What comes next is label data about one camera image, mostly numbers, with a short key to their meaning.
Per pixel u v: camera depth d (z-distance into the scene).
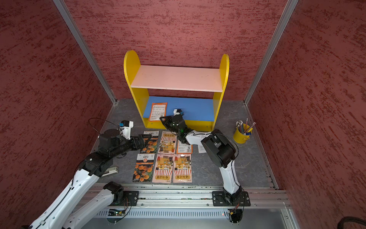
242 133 0.90
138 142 0.63
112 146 0.54
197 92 1.18
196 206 0.75
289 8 0.71
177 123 0.71
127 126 0.64
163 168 0.85
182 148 0.92
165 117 0.92
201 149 0.92
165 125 0.83
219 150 0.52
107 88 1.11
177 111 0.88
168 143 0.96
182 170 0.83
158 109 0.95
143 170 0.84
